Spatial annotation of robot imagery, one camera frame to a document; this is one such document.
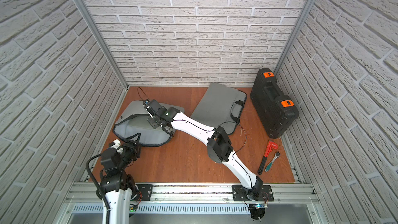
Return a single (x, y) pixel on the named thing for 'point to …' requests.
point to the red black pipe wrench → (271, 146)
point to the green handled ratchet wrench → (278, 154)
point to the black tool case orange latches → (274, 111)
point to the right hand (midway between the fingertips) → (156, 116)
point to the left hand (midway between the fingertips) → (142, 135)
